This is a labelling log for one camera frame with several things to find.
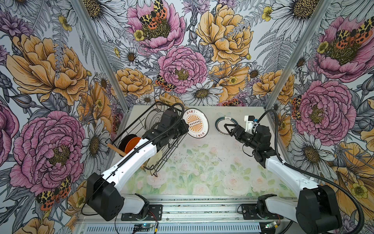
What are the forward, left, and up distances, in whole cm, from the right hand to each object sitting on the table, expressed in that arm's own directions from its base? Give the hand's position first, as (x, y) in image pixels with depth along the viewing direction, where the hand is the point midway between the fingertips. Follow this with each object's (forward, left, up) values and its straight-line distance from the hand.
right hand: (227, 131), depth 80 cm
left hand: (0, +21, +3) cm, 21 cm away
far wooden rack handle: (+44, +36, -14) cm, 58 cm away
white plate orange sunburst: (+6, +15, +1) cm, 17 cm away
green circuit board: (-39, +43, -21) cm, 62 cm away
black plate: (-2, +58, -5) cm, 58 cm away
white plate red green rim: (+24, -3, -22) cm, 33 cm away
